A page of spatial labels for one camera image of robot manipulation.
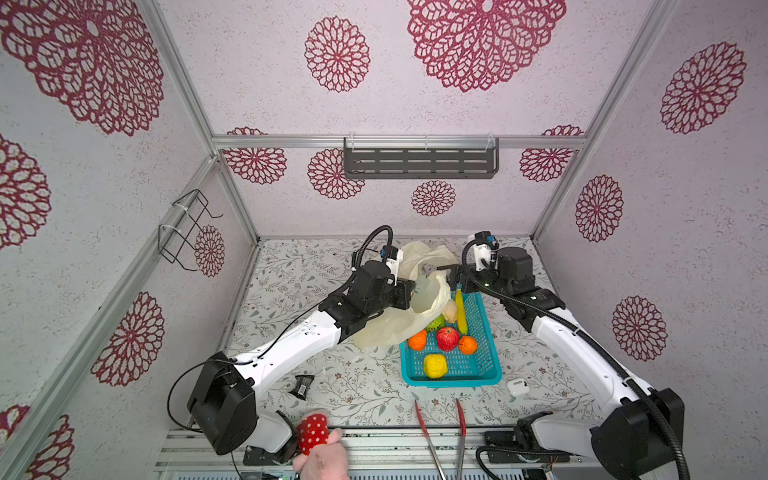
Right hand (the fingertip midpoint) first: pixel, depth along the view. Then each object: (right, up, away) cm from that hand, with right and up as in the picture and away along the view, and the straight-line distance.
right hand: (451, 263), depth 78 cm
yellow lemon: (-3, -28, +4) cm, 29 cm away
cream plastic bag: (-14, -17, +2) cm, 22 cm away
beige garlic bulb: (+3, -15, +16) cm, 22 cm away
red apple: (+1, -22, +9) cm, 23 cm away
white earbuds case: (+20, -35, +5) cm, 40 cm away
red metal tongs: (+3, -44, -2) cm, 44 cm away
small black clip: (-40, -33, +3) cm, 52 cm away
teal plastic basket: (+10, -28, +4) cm, 30 cm away
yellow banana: (+8, -16, +17) cm, 25 cm away
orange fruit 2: (+7, -24, +10) cm, 27 cm away
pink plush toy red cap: (-31, -43, -11) cm, 54 cm away
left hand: (-10, -6, 0) cm, 12 cm away
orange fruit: (-7, -23, +10) cm, 26 cm away
